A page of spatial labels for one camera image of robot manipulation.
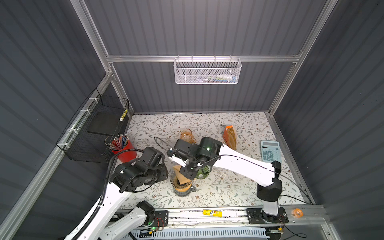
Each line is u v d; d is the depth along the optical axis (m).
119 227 0.52
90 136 0.72
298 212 0.75
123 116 0.81
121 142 0.89
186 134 1.05
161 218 0.73
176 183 0.74
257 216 0.72
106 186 0.42
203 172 0.55
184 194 0.79
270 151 0.96
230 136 0.96
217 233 0.77
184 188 0.71
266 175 0.44
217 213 0.74
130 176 0.42
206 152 0.44
